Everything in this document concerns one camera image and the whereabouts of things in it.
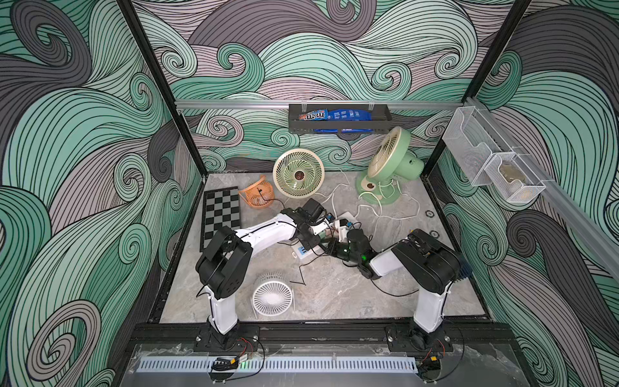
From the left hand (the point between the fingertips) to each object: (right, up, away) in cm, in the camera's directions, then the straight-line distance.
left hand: (311, 234), depth 90 cm
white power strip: (-4, -7, -1) cm, 9 cm away
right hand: (+3, -3, +2) cm, 5 cm away
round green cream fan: (-5, +24, +11) cm, 27 cm away
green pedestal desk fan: (+29, +27, -5) cm, 40 cm away
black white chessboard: (-40, +9, +12) cm, 43 cm away
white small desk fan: (-13, -15, -18) cm, 27 cm away
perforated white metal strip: (-18, -35, -21) cm, 45 cm away
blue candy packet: (+11, +47, +2) cm, 48 cm away
